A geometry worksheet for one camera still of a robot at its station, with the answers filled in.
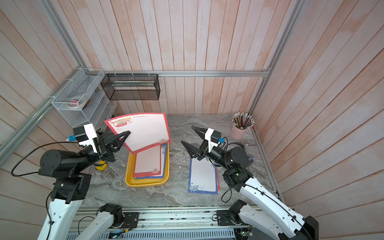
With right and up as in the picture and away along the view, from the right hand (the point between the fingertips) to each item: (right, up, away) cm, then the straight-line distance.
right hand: (187, 134), depth 56 cm
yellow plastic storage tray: (-33, -28, +27) cm, 51 cm away
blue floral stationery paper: (+9, -27, +31) cm, 42 cm away
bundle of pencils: (+38, +8, +45) cm, 59 cm away
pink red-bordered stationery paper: (+18, -28, +30) cm, 45 cm away
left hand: (-19, 0, -7) cm, 20 cm away
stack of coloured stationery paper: (-24, -19, +36) cm, 47 cm away
